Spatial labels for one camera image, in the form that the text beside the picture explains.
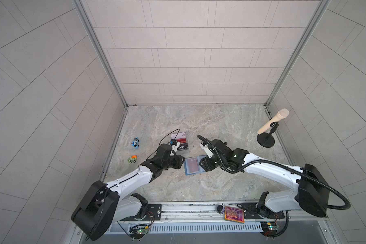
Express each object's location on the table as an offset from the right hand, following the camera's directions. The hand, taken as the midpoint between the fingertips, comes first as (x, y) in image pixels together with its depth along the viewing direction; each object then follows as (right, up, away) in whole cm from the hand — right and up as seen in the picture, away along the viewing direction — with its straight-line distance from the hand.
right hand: (201, 164), depth 79 cm
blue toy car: (-40, +9, +15) cm, 44 cm away
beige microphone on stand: (+43, +10, +18) cm, 48 cm away
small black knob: (+8, -17, -9) cm, 21 cm away
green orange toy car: (-39, +1, +8) cm, 40 cm away
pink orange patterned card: (+14, -20, -9) cm, 26 cm away
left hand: (-7, +2, +5) cm, 9 cm away
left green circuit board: (-28, -25, -14) cm, 41 cm away
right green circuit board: (+30, -26, -11) cm, 41 cm away
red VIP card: (-4, -3, +6) cm, 8 cm away
